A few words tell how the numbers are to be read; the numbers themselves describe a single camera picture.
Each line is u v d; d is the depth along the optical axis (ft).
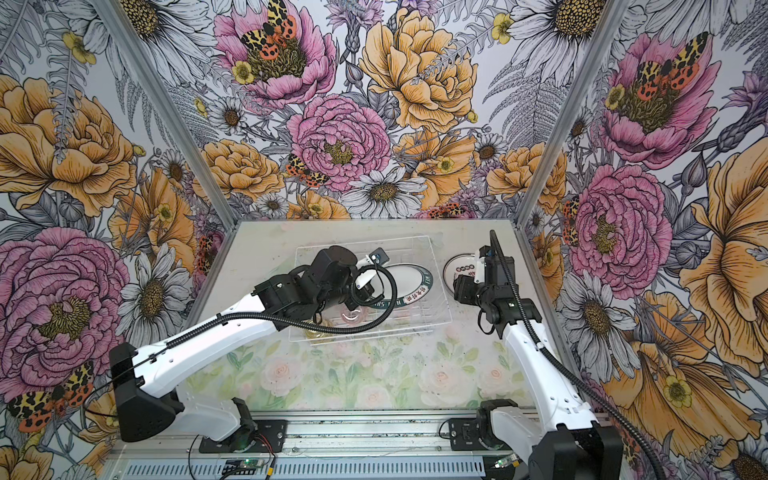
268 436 2.41
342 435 2.50
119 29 2.40
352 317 2.73
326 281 1.73
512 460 2.33
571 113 2.95
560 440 1.29
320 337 2.64
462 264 3.45
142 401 1.31
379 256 1.98
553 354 1.54
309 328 1.54
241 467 2.33
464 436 2.41
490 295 1.98
